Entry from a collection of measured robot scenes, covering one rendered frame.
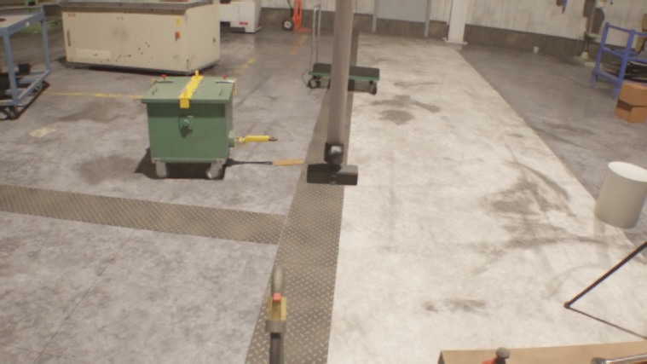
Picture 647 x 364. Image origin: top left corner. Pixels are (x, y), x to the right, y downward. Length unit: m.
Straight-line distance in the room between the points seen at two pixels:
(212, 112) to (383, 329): 1.63
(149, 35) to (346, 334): 4.48
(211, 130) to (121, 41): 3.22
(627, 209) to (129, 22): 5.18
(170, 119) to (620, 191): 2.77
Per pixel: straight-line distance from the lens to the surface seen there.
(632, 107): 6.15
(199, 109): 2.91
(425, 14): 10.15
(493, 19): 10.48
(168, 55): 5.64
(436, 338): 2.01
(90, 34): 6.26
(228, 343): 1.91
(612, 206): 3.28
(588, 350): 1.44
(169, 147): 3.03
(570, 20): 11.02
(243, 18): 9.00
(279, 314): 1.23
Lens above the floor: 1.34
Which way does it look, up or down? 26 degrees down
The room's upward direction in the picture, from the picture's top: 4 degrees clockwise
